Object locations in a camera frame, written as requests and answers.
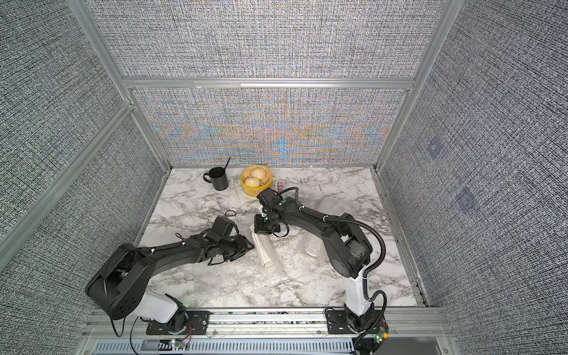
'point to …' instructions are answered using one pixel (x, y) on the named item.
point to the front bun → (252, 182)
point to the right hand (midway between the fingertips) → (254, 226)
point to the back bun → (259, 172)
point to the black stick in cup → (227, 163)
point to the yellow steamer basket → (265, 183)
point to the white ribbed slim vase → (262, 245)
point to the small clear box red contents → (280, 185)
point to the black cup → (218, 178)
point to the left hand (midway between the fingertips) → (255, 248)
